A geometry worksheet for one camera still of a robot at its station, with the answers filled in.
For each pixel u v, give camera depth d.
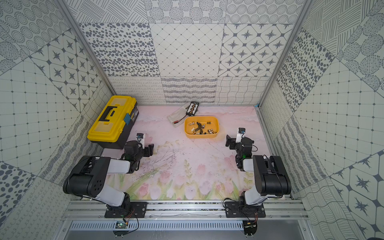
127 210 0.68
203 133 1.04
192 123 1.08
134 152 0.75
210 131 1.04
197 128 1.06
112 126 0.86
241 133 0.81
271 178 0.46
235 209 0.74
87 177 0.45
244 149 0.72
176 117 1.11
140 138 0.83
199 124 1.08
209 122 1.10
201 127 1.07
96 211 0.75
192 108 1.15
